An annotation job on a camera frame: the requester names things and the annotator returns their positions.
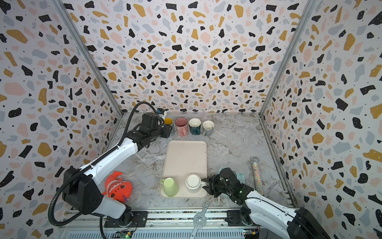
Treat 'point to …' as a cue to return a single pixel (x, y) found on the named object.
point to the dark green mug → (194, 125)
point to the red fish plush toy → (117, 188)
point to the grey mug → (208, 126)
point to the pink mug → (181, 124)
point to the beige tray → (183, 158)
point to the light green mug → (170, 187)
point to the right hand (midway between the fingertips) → (198, 179)
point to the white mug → (193, 181)
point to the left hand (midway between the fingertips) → (169, 124)
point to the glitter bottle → (254, 161)
